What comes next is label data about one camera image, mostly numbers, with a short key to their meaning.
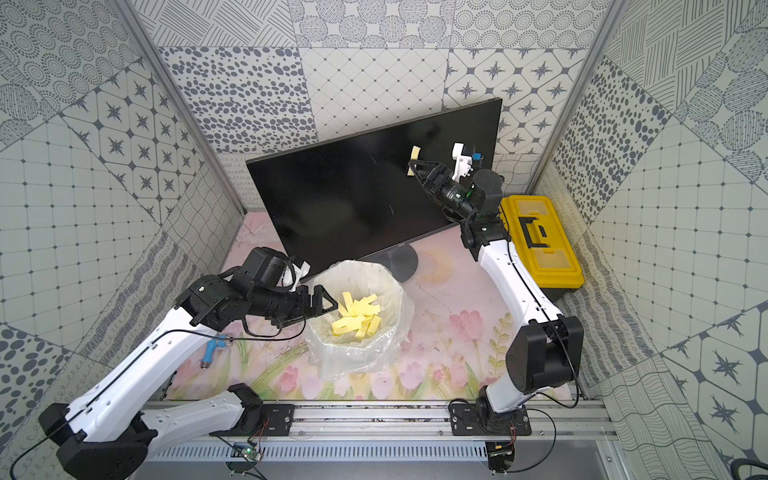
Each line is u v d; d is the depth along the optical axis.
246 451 0.70
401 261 1.06
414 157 0.70
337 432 0.73
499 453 0.72
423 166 0.65
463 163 0.66
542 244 0.90
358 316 0.71
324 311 0.60
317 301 0.60
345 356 0.57
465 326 0.91
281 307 0.56
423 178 0.63
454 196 0.63
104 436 0.38
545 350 0.42
